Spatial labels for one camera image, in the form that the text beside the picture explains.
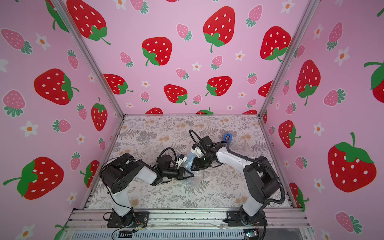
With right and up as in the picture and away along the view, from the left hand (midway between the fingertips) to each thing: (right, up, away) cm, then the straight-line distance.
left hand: (193, 177), depth 85 cm
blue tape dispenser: (+23, +22, +16) cm, 35 cm away
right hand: (-1, +4, -2) cm, 5 cm away
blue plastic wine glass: (-2, +10, +1) cm, 11 cm away
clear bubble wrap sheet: (+2, 0, -1) cm, 2 cm away
